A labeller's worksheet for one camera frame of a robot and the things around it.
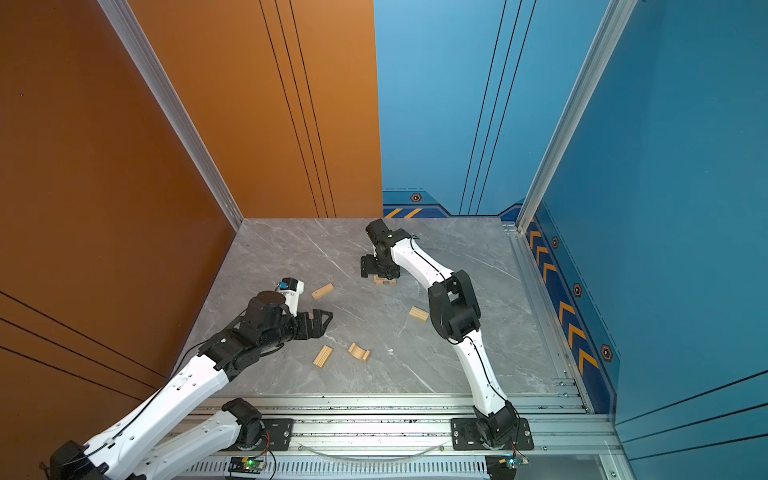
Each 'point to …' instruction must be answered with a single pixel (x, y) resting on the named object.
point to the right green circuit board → (504, 467)
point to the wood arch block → (359, 352)
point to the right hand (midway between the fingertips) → (371, 274)
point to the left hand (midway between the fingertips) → (320, 313)
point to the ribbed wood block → (419, 313)
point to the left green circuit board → (246, 464)
